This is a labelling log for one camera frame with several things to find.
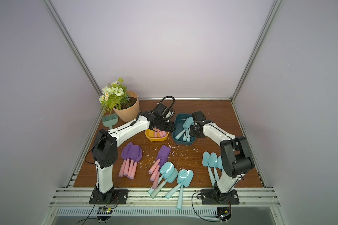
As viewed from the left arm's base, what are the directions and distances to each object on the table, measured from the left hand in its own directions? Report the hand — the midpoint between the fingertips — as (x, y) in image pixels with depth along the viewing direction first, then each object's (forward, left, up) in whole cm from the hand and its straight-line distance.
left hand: (175, 128), depth 87 cm
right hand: (+4, -14, -5) cm, 15 cm away
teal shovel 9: (-18, -27, -11) cm, 35 cm away
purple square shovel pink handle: (0, +7, -7) cm, 10 cm away
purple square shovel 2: (-15, +8, -11) cm, 21 cm away
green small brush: (+14, +51, -12) cm, 55 cm away
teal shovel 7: (-18, -19, -11) cm, 28 cm away
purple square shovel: (+2, +14, -10) cm, 18 cm away
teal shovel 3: (-23, +5, -11) cm, 26 cm away
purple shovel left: (-12, +27, -12) cm, 32 cm away
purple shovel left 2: (-22, +25, -10) cm, 34 cm away
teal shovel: (+1, -6, -11) cm, 12 cm away
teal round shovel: (+9, -8, -9) cm, 15 cm away
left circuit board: (-44, +37, -16) cm, 60 cm away
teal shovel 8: (-18, -23, -12) cm, 32 cm away
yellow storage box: (+2, +18, -11) cm, 22 cm away
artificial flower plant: (+12, +38, +17) cm, 43 cm away
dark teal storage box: (+6, -4, -11) cm, 13 cm away
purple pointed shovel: (+1, +10, -9) cm, 13 cm away
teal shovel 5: (-29, -2, -12) cm, 32 cm away
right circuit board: (-43, -25, -14) cm, 52 cm away
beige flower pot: (+12, +31, +4) cm, 33 cm away
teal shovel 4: (-29, +5, -11) cm, 31 cm away
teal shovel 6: (-27, -5, -11) cm, 30 cm away
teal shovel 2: (-1, -9, -10) cm, 13 cm away
